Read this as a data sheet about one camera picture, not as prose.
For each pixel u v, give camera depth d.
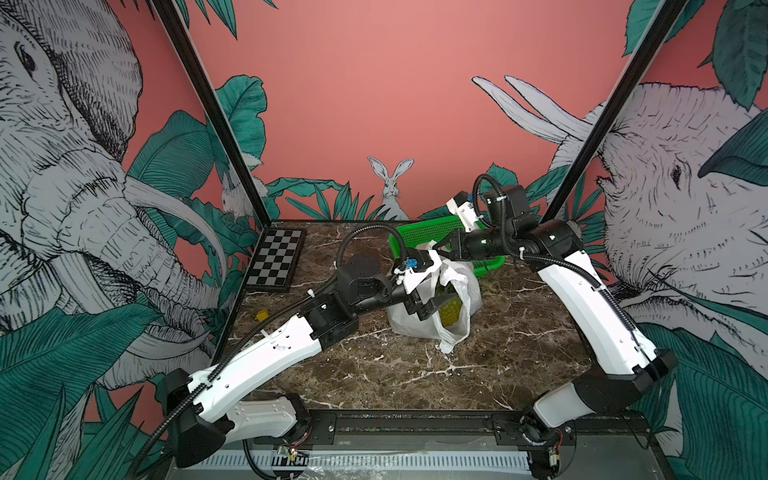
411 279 0.51
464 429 0.75
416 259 0.48
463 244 0.57
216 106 0.87
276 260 1.05
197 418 0.38
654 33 0.72
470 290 0.74
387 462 0.70
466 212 0.61
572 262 0.42
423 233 0.62
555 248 0.44
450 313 0.85
